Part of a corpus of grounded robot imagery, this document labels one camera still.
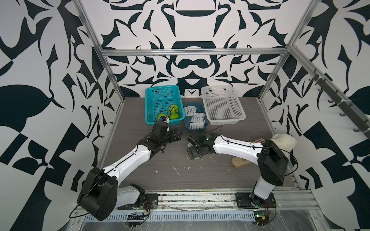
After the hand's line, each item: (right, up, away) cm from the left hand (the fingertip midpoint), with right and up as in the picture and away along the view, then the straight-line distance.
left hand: (176, 129), depth 85 cm
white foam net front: (+12, +1, +14) cm, 19 cm away
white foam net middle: (+14, +7, +17) cm, 23 cm away
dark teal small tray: (+16, +13, +26) cm, 33 cm away
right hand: (+11, -12, +1) cm, 16 cm away
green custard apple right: (-3, +8, +17) cm, 19 cm away
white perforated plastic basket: (+35, +16, +30) cm, 49 cm away
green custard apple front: (-11, +8, +17) cm, 22 cm away
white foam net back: (+9, +11, +20) cm, 25 cm away
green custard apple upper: (-3, +13, +20) cm, 24 cm away
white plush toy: (+56, -5, -12) cm, 57 cm away
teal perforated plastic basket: (-17, +21, +34) cm, 43 cm away
